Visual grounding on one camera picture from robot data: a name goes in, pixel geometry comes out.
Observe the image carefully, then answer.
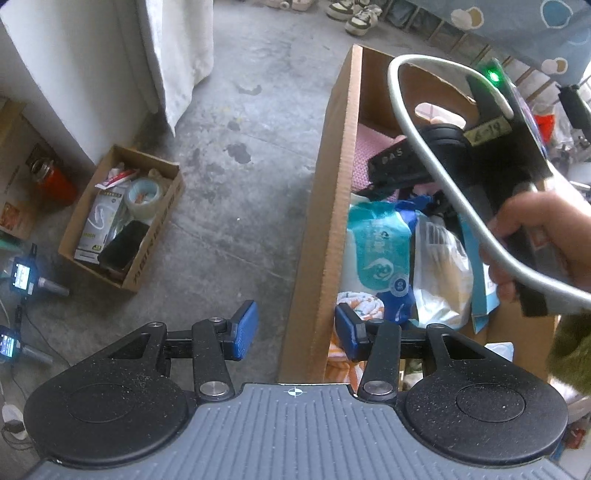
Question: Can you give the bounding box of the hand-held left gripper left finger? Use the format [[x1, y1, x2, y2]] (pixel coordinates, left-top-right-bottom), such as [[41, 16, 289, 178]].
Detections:
[[107, 300, 259, 401]]

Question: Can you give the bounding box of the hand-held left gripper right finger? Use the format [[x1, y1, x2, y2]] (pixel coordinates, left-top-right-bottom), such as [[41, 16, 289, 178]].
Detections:
[[335, 303, 490, 402]]

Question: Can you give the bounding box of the orange striped towel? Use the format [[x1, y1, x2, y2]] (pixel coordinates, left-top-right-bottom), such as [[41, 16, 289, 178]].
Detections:
[[327, 292, 386, 384]]

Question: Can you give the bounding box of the teal wet wipes packet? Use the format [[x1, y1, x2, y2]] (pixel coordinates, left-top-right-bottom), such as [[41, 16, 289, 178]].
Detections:
[[345, 200, 414, 326]]

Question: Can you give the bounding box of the large cardboard box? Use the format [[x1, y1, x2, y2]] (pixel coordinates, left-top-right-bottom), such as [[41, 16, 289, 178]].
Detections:
[[277, 44, 561, 384]]

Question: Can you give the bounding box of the white cotton swab packet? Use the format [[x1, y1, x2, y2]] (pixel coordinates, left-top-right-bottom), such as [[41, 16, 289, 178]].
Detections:
[[412, 213, 475, 329]]

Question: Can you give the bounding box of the pink knitted cloth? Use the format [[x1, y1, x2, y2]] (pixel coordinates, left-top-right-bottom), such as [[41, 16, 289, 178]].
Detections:
[[353, 124, 402, 195]]

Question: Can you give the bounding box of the blue white bandage box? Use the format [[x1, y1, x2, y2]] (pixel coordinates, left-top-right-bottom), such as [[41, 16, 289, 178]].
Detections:
[[459, 217, 502, 334]]

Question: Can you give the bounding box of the person's right hand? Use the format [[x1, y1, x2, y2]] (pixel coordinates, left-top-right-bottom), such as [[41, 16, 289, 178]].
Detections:
[[478, 191, 591, 305]]

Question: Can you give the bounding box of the small cardboard box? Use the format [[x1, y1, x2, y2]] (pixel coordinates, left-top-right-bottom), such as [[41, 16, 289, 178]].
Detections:
[[58, 144, 185, 292]]

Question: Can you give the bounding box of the blue printed cloth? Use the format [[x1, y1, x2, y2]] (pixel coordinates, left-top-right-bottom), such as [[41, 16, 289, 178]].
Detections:
[[436, 0, 591, 88]]

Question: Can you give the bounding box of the black phone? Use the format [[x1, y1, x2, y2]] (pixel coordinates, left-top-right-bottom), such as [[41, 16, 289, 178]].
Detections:
[[98, 220, 151, 273]]

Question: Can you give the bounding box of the clear tape roll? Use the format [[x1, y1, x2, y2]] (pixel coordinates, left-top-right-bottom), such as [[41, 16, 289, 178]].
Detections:
[[124, 179, 164, 217]]

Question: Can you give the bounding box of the green white sneaker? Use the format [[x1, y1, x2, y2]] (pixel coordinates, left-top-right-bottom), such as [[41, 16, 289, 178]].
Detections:
[[345, 4, 384, 37], [325, 0, 360, 20]]

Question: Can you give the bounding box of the red white small packet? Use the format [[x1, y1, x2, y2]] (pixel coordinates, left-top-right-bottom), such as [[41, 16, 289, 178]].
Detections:
[[95, 167, 140, 190]]

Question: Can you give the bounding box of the handheld device with screen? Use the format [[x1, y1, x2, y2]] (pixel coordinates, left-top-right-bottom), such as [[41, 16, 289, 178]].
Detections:
[[9, 244, 71, 301], [0, 323, 52, 366]]

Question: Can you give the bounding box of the red metal canister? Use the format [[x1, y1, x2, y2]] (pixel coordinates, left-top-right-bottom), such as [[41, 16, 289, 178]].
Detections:
[[29, 156, 78, 207]]

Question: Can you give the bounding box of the flat brown cardboard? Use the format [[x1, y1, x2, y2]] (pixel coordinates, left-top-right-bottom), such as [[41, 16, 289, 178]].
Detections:
[[0, 99, 38, 241]]

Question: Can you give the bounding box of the white cloth cover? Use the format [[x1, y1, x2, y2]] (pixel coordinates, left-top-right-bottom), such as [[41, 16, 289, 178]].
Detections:
[[0, 0, 215, 171]]

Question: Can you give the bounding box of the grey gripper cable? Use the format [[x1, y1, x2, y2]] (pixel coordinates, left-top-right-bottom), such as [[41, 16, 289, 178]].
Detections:
[[387, 54, 591, 315]]

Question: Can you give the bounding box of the white cable packet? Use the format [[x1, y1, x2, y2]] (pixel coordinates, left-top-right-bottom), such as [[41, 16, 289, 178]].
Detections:
[[75, 182, 132, 265]]

